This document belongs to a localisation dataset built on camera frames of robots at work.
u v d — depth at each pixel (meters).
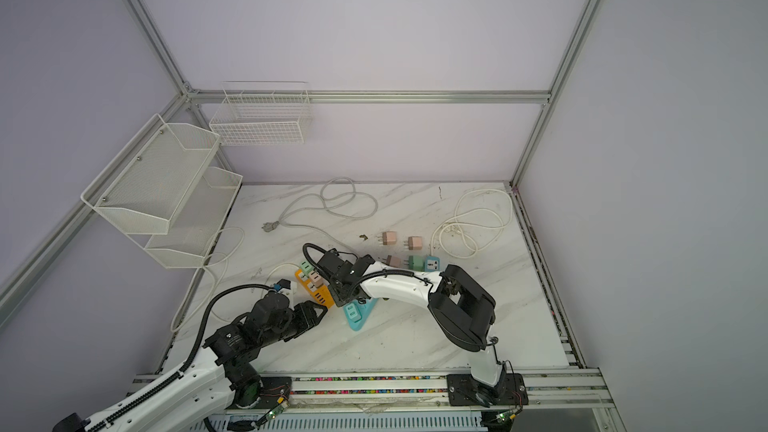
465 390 0.73
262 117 0.98
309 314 0.72
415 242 1.01
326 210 1.14
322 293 0.88
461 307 0.47
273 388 0.74
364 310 0.84
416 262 0.96
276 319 0.63
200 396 0.57
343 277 0.64
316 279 0.86
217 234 1.08
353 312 0.80
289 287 0.76
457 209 1.11
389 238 1.02
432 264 0.95
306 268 0.88
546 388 0.76
